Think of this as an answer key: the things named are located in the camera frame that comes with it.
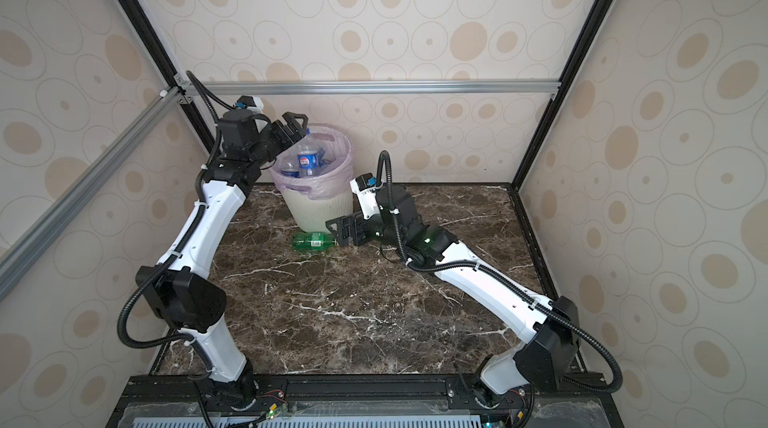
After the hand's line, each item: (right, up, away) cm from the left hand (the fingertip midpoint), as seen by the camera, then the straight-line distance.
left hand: (304, 116), depth 73 cm
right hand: (+10, -25, -4) cm, 27 cm away
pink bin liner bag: (+5, -14, +12) cm, 19 cm away
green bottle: (-4, -33, +24) cm, 41 cm away
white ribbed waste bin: (-4, -24, +21) cm, 32 cm away
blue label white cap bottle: (-12, -11, +24) cm, 29 cm away
